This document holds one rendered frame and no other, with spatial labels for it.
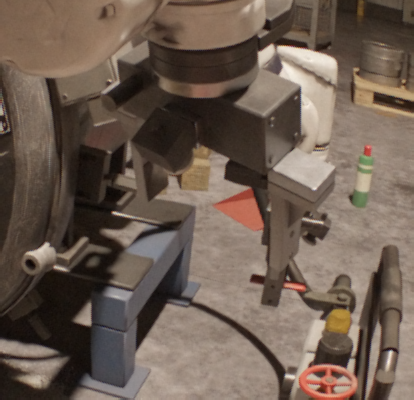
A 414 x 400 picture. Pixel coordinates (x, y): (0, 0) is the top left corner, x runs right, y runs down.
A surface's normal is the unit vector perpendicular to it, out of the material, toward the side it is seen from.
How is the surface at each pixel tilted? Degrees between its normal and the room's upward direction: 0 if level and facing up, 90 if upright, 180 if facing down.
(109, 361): 90
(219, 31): 108
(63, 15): 121
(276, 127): 97
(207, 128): 113
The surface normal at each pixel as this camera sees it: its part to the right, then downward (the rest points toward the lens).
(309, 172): -0.06, -0.72
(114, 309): -0.25, 0.33
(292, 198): -0.62, 0.57
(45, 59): -0.32, 0.75
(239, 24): 0.60, 0.51
